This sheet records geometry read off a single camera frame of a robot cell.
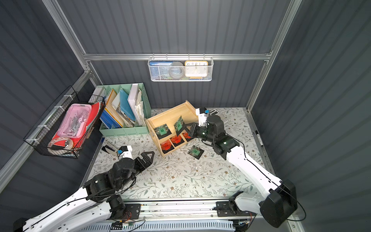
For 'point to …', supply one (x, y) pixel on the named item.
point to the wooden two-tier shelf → (169, 128)
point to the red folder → (76, 141)
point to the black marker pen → (259, 138)
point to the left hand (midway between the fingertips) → (149, 156)
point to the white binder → (131, 101)
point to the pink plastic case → (75, 122)
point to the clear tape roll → (69, 147)
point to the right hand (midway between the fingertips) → (187, 124)
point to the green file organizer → (111, 93)
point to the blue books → (108, 121)
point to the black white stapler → (109, 150)
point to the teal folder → (125, 105)
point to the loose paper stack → (139, 106)
